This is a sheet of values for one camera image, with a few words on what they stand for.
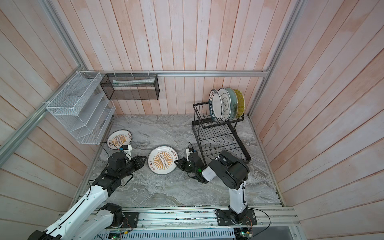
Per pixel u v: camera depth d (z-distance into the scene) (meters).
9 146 0.52
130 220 0.74
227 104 0.84
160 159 0.93
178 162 0.90
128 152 0.73
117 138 1.07
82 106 0.73
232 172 0.51
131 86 1.06
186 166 0.83
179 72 0.97
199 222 0.73
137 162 0.71
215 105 0.90
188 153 0.89
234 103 0.82
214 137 1.04
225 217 0.74
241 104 0.82
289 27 0.75
